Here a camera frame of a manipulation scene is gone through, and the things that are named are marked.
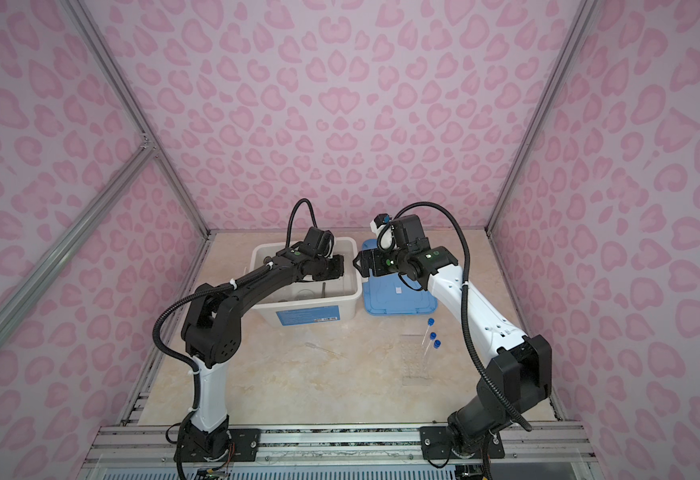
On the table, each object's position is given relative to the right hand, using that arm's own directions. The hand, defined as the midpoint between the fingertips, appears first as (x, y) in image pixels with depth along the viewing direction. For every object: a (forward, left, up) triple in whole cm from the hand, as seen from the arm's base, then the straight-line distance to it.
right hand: (369, 256), depth 79 cm
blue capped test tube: (-18, -16, -10) cm, 26 cm away
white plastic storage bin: (-8, +16, -10) cm, 20 cm away
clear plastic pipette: (-14, +17, -26) cm, 34 cm away
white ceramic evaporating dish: (+3, +22, -24) cm, 33 cm away
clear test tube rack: (-18, -13, -26) cm, 34 cm away
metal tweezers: (+6, +16, -26) cm, 31 cm away
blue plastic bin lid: (+4, -7, -26) cm, 27 cm away
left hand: (+8, +7, -13) cm, 17 cm away
